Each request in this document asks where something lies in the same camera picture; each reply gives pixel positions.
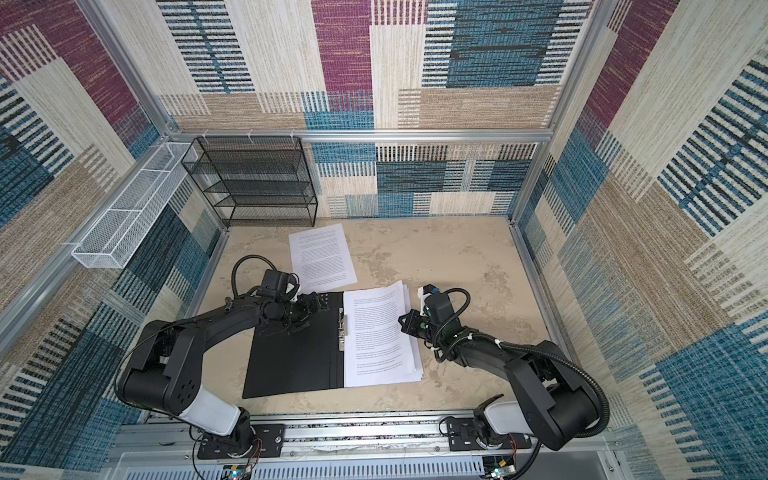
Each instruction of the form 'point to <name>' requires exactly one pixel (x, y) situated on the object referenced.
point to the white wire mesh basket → (113, 238)
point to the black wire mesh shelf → (254, 181)
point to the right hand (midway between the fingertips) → (398, 323)
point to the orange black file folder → (303, 359)
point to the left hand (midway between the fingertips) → (320, 313)
